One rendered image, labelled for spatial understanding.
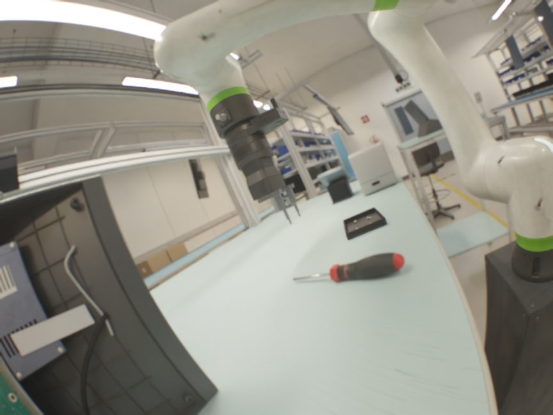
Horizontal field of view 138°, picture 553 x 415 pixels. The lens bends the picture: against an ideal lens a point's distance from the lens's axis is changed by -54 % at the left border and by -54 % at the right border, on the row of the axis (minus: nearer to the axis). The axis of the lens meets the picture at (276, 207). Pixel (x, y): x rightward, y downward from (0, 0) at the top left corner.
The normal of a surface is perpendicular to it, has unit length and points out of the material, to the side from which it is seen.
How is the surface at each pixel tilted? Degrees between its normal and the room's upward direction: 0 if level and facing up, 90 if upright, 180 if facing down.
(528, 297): 0
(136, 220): 90
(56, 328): 90
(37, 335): 90
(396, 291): 0
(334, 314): 0
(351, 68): 90
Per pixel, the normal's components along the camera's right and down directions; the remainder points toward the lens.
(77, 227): 0.57, -0.21
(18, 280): 0.80, -0.33
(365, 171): -0.37, 0.23
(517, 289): -0.42, -0.91
